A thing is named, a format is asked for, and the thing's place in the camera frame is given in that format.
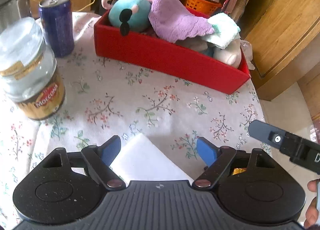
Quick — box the cream plush toy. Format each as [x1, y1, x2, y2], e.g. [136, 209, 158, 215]
[213, 39, 241, 69]

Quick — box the white mint towel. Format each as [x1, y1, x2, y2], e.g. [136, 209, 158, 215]
[201, 13, 241, 49]

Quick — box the teal plush toy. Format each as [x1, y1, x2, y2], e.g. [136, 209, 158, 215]
[101, 0, 152, 36]

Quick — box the blue drink can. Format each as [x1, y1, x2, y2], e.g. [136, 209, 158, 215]
[39, 0, 74, 57]

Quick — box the Moccona glass coffee jar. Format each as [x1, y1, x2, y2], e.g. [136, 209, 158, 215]
[1, 17, 66, 121]

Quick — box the orange plastic basket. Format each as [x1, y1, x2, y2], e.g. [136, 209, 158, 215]
[183, 0, 222, 15]

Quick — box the wooden cabinet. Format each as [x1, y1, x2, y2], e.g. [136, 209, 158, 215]
[237, 0, 320, 123]

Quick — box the purple knitted cloth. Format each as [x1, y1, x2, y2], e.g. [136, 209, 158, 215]
[148, 0, 214, 43]

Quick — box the white sponge block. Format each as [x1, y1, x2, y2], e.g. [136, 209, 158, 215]
[110, 133, 193, 184]

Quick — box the person's right hand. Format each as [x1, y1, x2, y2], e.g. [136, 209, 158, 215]
[304, 179, 319, 229]

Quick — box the red cardboard box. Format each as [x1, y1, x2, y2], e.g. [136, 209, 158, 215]
[94, 12, 250, 94]

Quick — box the floral tablecloth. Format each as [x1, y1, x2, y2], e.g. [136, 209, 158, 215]
[1, 13, 270, 229]

